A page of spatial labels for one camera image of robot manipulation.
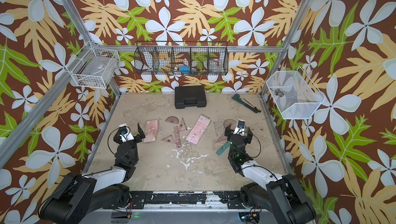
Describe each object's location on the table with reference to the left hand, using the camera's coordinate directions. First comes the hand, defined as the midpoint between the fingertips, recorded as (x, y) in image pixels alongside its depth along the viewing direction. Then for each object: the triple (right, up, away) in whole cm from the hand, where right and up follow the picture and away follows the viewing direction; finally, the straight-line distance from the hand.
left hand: (129, 125), depth 82 cm
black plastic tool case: (+31, +18, +31) cm, 48 cm away
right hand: (+60, 0, +3) cm, 60 cm away
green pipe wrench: (+68, +18, +36) cm, 79 cm away
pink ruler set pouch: (+38, -3, +18) cm, 42 cm away
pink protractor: (+58, 0, +22) cm, 62 cm away
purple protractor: (+20, +2, +23) cm, 31 cm away
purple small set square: (+27, -3, +20) cm, 34 cm away
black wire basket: (+42, +42, +16) cm, 61 cm away
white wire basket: (-21, +32, +2) cm, 38 cm away
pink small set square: (+53, -9, +14) cm, 56 cm away
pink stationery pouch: (+7, -5, +16) cm, 18 cm away
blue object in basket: (+29, +34, +13) cm, 46 cm away
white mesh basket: (+91, +16, +3) cm, 93 cm away
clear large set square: (+51, -2, +19) cm, 54 cm away
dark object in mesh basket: (+83, +19, +3) cm, 85 cm away
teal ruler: (+52, -16, +9) cm, 55 cm away
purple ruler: (+24, -9, +14) cm, 30 cm away
